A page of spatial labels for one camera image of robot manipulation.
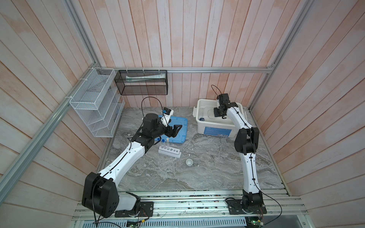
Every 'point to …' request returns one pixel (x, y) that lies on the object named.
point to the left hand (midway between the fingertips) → (176, 125)
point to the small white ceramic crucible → (189, 162)
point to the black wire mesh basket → (142, 82)
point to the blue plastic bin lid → (182, 136)
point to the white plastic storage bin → (208, 125)
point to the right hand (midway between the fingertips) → (218, 111)
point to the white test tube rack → (172, 152)
